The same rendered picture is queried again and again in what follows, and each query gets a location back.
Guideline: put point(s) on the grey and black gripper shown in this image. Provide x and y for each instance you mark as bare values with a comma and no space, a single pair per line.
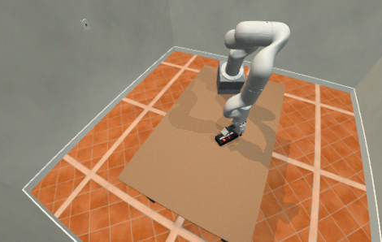
238,129

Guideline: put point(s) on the black power strip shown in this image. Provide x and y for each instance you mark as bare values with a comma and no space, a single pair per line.
222,140

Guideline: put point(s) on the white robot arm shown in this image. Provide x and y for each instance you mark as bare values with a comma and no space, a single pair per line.
252,34

